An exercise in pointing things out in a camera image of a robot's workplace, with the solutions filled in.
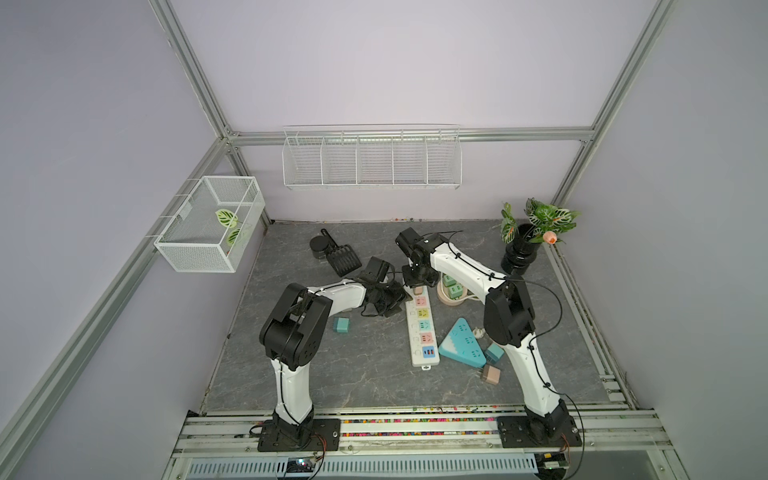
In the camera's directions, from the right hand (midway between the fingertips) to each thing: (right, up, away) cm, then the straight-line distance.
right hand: (414, 280), depth 97 cm
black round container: (-34, +12, +12) cm, 38 cm away
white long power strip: (+2, -15, -9) cm, 18 cm away
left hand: (-1, -7, -3) cm, 8 cm away
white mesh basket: (-59, +15, -15) cm, 62 cm away
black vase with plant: (+36, +17, -14) cm, 42 cm away
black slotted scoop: (-26, +7, +9) cm, 28 cm away
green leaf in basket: (-51, +18, -17) cm, 57 cm away
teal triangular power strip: (+13, -17, -11) cm, 25 cm away
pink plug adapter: (+20, -24, -16) cm, 35 cm away
